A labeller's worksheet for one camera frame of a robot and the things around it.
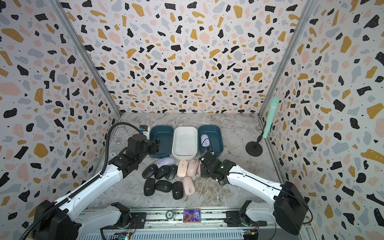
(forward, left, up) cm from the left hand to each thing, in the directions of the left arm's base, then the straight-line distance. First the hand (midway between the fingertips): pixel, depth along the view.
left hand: (157, 139), depth 81 cm
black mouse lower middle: (-19, -3, -17) cm, 26 cm away
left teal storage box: (+18, +1, -19) cm, 26 cm away
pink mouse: (-9, -12, -19) cm, 24 cm away
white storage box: (+10, -13, -19) cm, 25 cm away
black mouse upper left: (-11, +7, -18) cm, 22 cm away
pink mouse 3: (-19, -17, -17) cm, 31 cm away
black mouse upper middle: (-12, -1, -17) cm, 20 cm away
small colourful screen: (-34, -19, -19) cm, 43 cm away
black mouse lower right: (-21, -11, -18) cm, 30 cm away
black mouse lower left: (-20, +5, -18) cm, 27 cm away
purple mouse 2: (+10, -27, -17) cm, 33 cm away
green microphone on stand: (+6, -61, -21) cm, 65 cm away
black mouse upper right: (-11, -6, -19) cm, 23 cm away
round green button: (-34, -8, -14) cm, 38 cm away
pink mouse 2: (-8, -19, -18) cm, 27 cm away
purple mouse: (-4, -2, -18) cm, 19 cm away
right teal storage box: (+19, -34, -20) cm, 43 cm away
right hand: (-12, -27, -12) cm, 32 cm away
